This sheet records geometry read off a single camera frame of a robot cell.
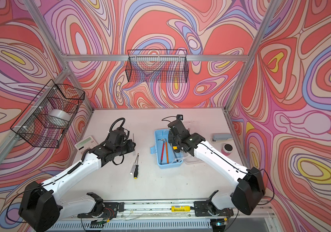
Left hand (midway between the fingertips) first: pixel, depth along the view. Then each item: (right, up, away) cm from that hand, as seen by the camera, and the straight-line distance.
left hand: (138, 143), depth 83 cm
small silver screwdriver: (-4, -16, +4) cm, 17 cm away
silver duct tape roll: (-36, +14, -13) cm, 41 cm away
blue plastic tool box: (+16, -9, +11) cm, 22 cm away
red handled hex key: (+14, -6, +13) cm, 20 cm away
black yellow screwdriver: (-2, -16, +4) cm, 17 cm away
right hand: (+22, +4, -2) cm, 22 cm away
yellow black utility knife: (+22, -4, +3) cm, 23 cm away
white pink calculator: (-37, -2, +14) cm, 40 cm away
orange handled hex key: (+17, -7, +14) cm, 23 cm away
